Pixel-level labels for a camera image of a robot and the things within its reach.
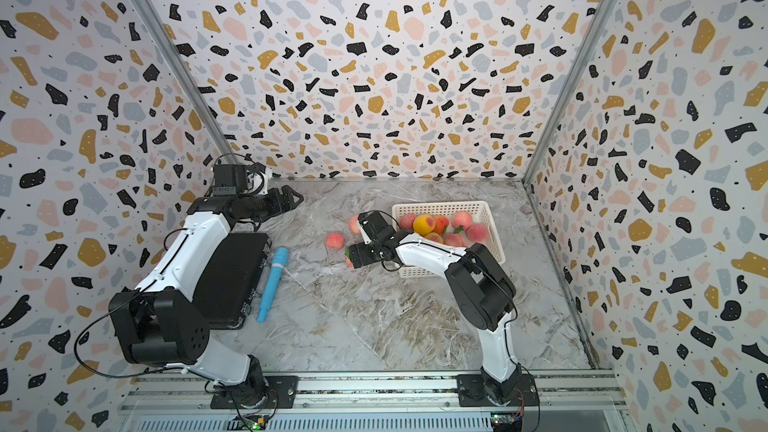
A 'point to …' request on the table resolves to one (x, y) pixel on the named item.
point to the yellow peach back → (423, 224)
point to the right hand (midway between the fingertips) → (360, 253)
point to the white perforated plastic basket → (478, 211)
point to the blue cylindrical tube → (279, 261)
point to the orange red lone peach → (440, 223)
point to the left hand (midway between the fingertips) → (294, 200)
